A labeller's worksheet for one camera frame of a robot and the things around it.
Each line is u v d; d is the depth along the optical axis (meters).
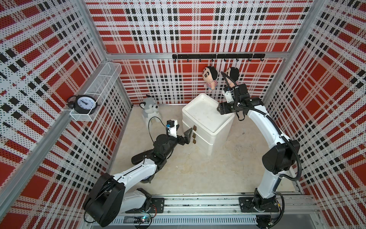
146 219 0.70
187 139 0.72
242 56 0.89
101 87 0.80
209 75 0.91
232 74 0.97
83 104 0.64
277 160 0.47
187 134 0.73
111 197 0.41
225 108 0.75
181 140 0.71
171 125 0.66
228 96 0.77
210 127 0.77
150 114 1.01
